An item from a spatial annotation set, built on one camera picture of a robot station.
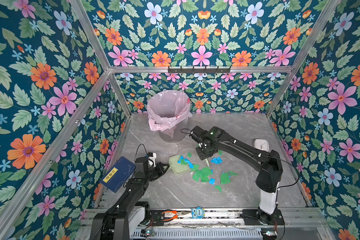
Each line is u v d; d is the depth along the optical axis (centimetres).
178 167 90
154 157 81
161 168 75
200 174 88
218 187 84
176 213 75
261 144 98
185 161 93
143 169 67
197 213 74
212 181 86
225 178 87
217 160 93
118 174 88
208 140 57
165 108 101
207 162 84
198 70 91
